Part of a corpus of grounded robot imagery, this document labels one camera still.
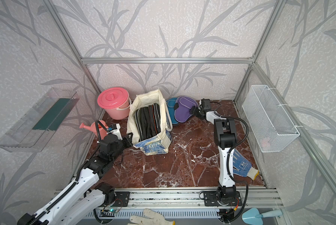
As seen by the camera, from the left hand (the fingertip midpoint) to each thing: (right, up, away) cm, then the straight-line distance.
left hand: (134, 134), depth 79 cm
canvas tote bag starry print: (+14, -6, +4) cm, 16 cm away
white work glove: (+11, -39, -11) cm, 42 cm away
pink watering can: (-24, 0, +11) cm, 26 cm away
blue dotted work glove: (+65, -21, +6) cm, 68 cm away
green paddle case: (-1, +11, +8) cm, 14 cm away
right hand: (+37, +14, +32) cm, 51 cm away
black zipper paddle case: (+5, +2, +4) cm, 7 cm away
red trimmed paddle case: (+12, +3, +6) cm, 13 cm away
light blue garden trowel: (+61, -39, -9) cm, 73 cm away
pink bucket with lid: (-17, +20, +17) cm, 31 cm away
